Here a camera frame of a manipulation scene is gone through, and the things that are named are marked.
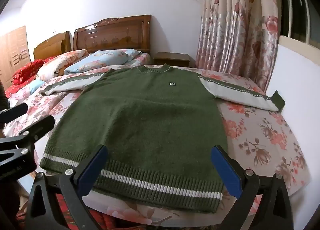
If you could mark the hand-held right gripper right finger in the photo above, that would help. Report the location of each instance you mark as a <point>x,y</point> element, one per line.
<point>225,170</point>

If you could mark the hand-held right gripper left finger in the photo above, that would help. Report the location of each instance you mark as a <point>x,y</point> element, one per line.
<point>92,170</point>

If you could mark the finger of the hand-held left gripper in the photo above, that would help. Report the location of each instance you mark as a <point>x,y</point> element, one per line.
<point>15,113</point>
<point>37,127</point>

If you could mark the green knit sweater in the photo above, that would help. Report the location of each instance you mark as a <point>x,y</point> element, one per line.
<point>150,120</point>

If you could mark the person's left forearm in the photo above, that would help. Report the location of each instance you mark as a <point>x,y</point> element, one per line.
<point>3,95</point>

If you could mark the red blanket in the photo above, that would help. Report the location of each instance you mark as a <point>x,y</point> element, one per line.
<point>25,72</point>

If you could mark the bed with floral sheet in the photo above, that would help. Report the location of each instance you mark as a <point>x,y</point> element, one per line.
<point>262,140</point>

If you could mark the red patterned cloth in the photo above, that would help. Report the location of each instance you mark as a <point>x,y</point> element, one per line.
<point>111,220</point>

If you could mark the floral pink pillow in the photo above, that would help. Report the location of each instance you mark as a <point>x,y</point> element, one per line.
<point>57,66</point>

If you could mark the wooden wardrobe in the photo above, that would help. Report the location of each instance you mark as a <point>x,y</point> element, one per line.
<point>15,49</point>

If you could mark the small wooden headboard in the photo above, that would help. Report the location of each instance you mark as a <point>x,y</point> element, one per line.
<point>50,47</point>

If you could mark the light blue pillow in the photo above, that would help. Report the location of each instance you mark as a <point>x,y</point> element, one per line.
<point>100,61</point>

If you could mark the large wooden headboard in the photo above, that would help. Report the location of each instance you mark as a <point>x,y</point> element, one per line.
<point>112,37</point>

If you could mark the wooden nightstand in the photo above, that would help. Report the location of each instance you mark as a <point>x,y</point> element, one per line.
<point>172,58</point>

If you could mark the floral curtain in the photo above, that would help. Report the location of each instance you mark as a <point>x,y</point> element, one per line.
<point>232,32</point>

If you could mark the window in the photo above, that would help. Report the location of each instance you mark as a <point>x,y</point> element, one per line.
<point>295,2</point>

